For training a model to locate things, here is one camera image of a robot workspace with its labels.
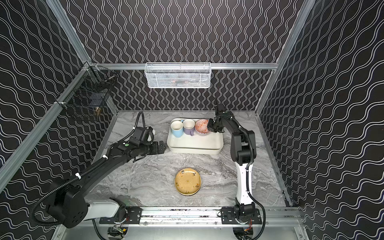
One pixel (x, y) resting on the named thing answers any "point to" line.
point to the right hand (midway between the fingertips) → (210, 129)
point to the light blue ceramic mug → (177, 128)
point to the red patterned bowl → (201, 126)
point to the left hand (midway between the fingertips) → (160, 146)
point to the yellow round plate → (187, 182)
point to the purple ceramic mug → (189, 126)
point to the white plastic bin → (211, 143)
